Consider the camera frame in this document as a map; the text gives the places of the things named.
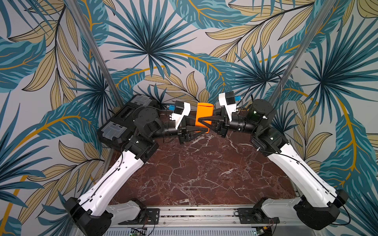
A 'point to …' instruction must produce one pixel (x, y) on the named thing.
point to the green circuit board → (133, 234)
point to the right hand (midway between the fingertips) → (199, 117)
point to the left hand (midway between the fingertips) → (205, 129)
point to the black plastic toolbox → (117, 131)
